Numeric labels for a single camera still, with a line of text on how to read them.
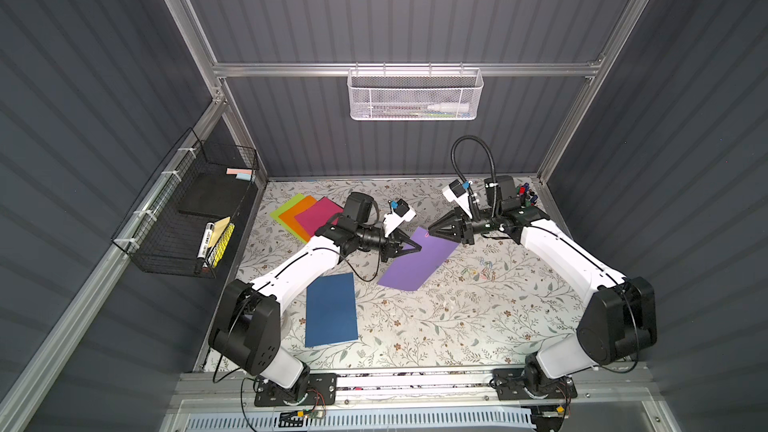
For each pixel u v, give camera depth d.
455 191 0.67
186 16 0.76
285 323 0.82
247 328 0.43
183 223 0.72
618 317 0.43
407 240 0.73
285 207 1.12
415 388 0.75
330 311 0.87
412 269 0.77
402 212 0.68
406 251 0.73
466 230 0.67
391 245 0.67
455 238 0.69
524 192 0.98
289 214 1.11
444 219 0.72
